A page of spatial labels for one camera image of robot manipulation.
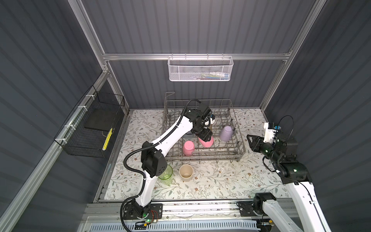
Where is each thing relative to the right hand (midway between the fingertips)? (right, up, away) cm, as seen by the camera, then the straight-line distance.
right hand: (253, 136), depth 70 cm
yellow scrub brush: (-71, -2, 0) cm, 71 cm away
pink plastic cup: (-32, -8, +13) cm, 35 cm away
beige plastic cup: (-33, -23, +17) cm, 44 cm away
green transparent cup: (-43, -20, 0) cm, 47 cm away
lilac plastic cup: (-8, 0, +20) cm, 21 cm away
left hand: (-21, -2, +11) cm, 24 cm away
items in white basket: (-16, +37, +22) cm, 46 cm away
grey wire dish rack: (-5, -8, +26) cm, 28 cm away
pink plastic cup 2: (-21, -6, +13) cm, 25 cm away
